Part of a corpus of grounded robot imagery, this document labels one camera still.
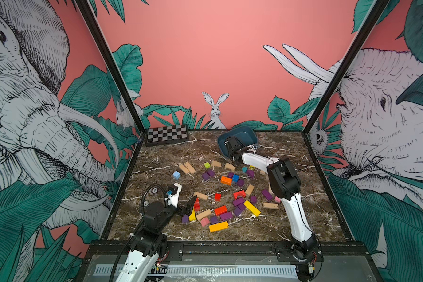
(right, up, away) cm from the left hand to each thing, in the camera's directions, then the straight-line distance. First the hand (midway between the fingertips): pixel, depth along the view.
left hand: (189, 190), depth 78 cm
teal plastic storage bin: (+32, +28, +35) cm, 55 cm away
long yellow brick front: (+15, -17, +2) cm, 23 cm away
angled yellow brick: (+31, -11, +8) cm, 33 cm away
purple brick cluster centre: (+24, -10, +8) cm, 27 cm away
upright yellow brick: (+1, -14, +4) cm, 14 cm away
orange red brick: (+15, -12, +7) cm, 20 cm away
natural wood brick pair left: (-5, +7, +23) cm, 24 cm away
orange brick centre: (+18, +1, +17) cm, 25 cm away
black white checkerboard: (-21, +28, +37) cm, 51 cm away
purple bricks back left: (+6, +3, +20) cm, 21 cm away
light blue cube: (-10, +4, +18) cm, 21 cm away
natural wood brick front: (+6, -13, +6) cm, 16 cm away
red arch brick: (+25, -5, +12) cm, 28 cm away
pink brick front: (+7, -16, +3) cm, 17 cm away
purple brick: (+17, -14, +5) cm, 23 cm away
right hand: (+26, +20, +27) cm, 42 cm away
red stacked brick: (+3, -10, +10) cm, 14 cm away
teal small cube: (+29, +7, +23) cm, 38 cm away
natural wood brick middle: (+4, -6, +12) cm, 14 cm away
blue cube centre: (+23, +2, +18) cm, 29 cm away
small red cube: (+13, -6, +11) cm, 18 cm away
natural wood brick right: (+40, -10, +8) cm, 42 cm away
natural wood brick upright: (+29, -4, +12) cm, 32 cm away
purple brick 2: (-2, -14, +4) cm, 15 cm away
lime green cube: (+7, +9, +24) cm, 27 cm away
